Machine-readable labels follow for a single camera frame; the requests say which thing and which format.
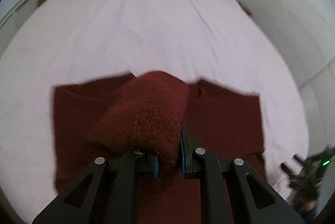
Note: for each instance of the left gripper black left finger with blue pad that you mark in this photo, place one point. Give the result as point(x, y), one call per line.
point(104, 192)

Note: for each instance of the white wardrobe right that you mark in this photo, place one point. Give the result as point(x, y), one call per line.
point(303, 32)

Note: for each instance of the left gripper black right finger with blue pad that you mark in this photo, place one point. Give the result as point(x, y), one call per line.
point(231, 191)

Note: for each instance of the white bed sheet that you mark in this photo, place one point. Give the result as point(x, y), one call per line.
point(71, 41)

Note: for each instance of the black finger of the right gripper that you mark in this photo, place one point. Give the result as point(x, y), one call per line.
point(285, 168)

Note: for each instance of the dark red knit sweater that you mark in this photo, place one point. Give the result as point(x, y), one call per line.
point(108, 116)

